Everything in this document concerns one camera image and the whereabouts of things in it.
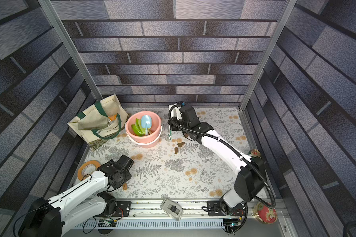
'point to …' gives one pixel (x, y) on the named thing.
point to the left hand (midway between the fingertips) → (128, 177)
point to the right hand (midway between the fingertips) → (168, 120)
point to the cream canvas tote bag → (101, 122)
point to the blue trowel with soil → (147, 123)
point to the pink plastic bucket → (151, 140)
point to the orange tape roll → (79, 174)
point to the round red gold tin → (264, 214)
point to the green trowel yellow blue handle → (136, 131)
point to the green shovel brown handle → (138, 124)
